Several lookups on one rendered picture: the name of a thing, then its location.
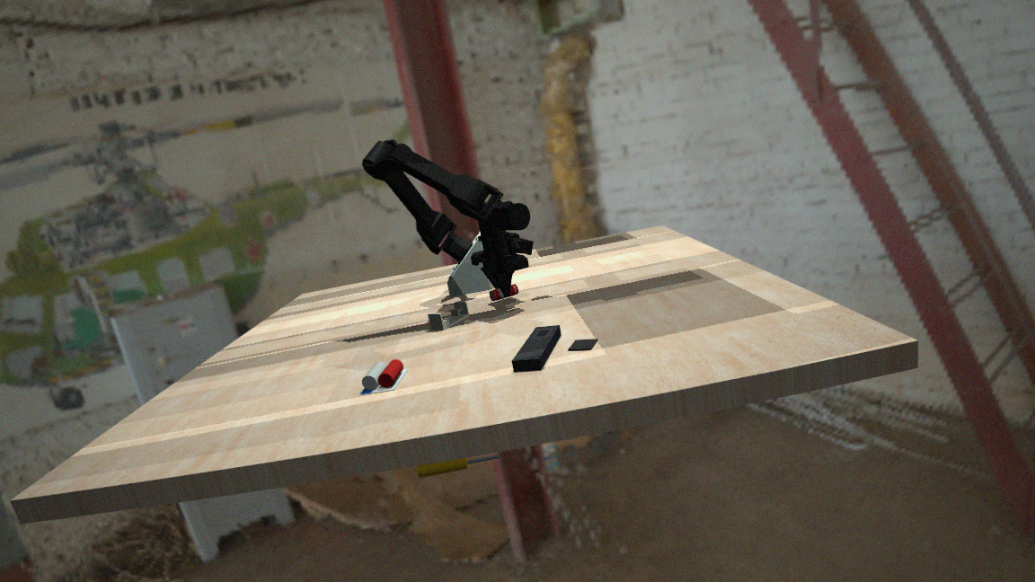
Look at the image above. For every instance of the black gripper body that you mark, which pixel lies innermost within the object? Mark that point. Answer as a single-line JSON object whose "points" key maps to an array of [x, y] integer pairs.
{"points": [[496, 253]]}

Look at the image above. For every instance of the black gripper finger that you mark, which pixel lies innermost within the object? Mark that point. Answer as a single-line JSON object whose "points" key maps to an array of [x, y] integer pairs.
{"points": [[504, 281], [487, 272]]}

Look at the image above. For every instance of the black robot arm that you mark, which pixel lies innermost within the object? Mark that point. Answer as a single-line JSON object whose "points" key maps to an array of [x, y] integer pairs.
{"points": [[388, 160]]}

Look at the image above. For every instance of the yellow screwdriver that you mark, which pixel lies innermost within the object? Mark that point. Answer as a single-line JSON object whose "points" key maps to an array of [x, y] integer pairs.
{"points": [[430, 469]]}

